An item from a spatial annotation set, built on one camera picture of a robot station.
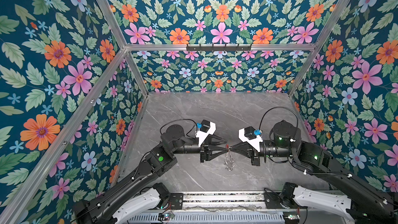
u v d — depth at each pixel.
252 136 0.44
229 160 0.86
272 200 0.73
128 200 0.53
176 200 0.74
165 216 0.70
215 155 0.54
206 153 0.51
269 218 0.77
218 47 0.92
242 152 0.54
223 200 0.75
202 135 0.49
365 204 0.39
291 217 0.70
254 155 0.48
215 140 0.57
